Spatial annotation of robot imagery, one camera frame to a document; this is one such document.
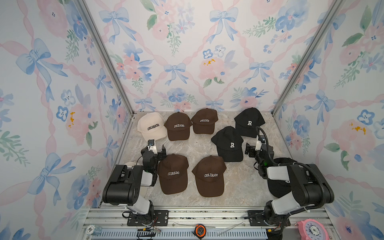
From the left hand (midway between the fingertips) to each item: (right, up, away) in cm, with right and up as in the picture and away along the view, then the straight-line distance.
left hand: (156, 145), depth 92 cm
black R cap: (+46, 0, +3) cm, 46 cm away
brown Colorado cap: (+13, +13, +11) cm, 21 cm away
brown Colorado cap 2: (+30, +16, +15) cm, 37 cm away
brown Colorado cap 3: (+11, -13, -11) cm, 20 cm away
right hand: (+63, +1, +2) cm, 63 cm away
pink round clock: (+77, -36, -24) cm, 89 cm away
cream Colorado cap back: (-6, +12, +11) cm, 17 cm away
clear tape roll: (-21, -35, -26) cm, 48 cm away
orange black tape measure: (+26, -36, -24) cm, 51 cm away
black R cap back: (+61, +16, +14) cm, 65 cm away
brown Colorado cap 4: (+31, -14, -9) cm, 35 cm away
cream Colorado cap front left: (-5, -24, -9) cm, 26 cm away
